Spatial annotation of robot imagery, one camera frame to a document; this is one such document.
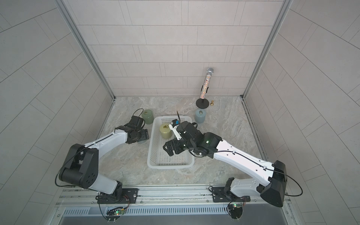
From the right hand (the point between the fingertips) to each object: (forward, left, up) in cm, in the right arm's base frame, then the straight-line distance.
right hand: (170, 145), depth 68 cm
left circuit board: (-24, +28, -17) cm, 41 cm away
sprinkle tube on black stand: (+44, -23, -19) cm, 54 cm away
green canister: (+30, +18, -11) cm, 36 cm away
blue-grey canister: (+10, +19, -13) cm, 25 cm away
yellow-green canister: (+16, +5, -11) cm, 20 cm away
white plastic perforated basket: (+2, +9, -19) cm, 21 cm away
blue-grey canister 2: (+28, -19, -14) cm, 36 cm away
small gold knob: (+44, -30, -19) cm, 57 cm away
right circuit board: (-26, -30, -22) cm, 45 cm away
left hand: (+18, +19, -17) cm, 31 cm away
